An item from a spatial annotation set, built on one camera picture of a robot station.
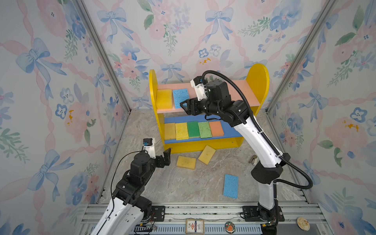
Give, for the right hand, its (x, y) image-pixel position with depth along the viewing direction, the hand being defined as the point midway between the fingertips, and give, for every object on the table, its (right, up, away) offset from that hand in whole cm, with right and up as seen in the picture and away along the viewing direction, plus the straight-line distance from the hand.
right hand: (186, 101), depth 66 cm
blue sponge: (+25, -45, +16) cm, 54 cm away
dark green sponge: (+4, -14, +23) cm, 27 cm away
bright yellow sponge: (-3, -14, +22) cm, 27 cm away
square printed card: (+4, -59, +3) cm, 59 cm away
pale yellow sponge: (-11, -14, +22) cm, 28 cm away
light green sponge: (+11, -14, +22) cm, 28 cm away
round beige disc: (+57, -59, +6) cm, 83 cm away
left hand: (-12, -22, +6) cm, 26 cm away
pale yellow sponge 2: (0, -34, +24) cm, 41 cm away
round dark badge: (+21, -60, +4) cm, 64 cm away
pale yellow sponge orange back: (+13, -30, +27) cm, 42 cm away
